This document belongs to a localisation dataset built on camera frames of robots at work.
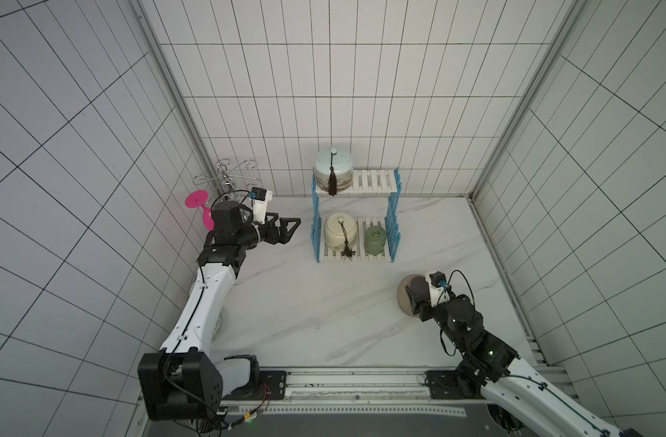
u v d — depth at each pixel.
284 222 0.67
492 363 0.55
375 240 0.95
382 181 0.88
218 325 0.82
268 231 0.67
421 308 0.68
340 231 0.92
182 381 0.38
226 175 0.85
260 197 0.66
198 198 0.83
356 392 0.73
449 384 0.73
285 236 0.68
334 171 0.76
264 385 0.72
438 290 0.65
